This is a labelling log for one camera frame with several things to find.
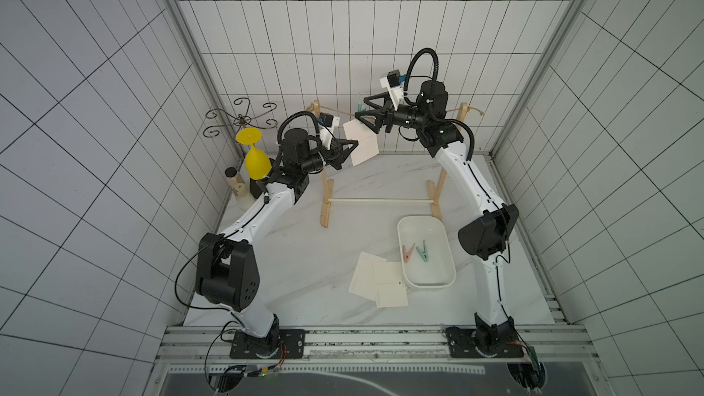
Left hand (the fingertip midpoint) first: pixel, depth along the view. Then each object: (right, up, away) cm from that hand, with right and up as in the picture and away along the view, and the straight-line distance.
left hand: (355, 146), depth 77 cm
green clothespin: (+23, -35, +11) cm, 43 cm away
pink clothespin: (+17, -35, +11) cm, 40 cm away
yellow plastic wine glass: (-32, -5, +9) cm, 34 cm away
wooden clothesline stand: (-11, -17, +24) cm, 31 cm away
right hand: (+3, +12, -3) cm, 13 cm away
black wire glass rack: (-37, +10, +10) cm, 40 cm away
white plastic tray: (+27, -39, +8) cm, 48 cm away
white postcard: (+2, -42, +6) cm, 43 cm away
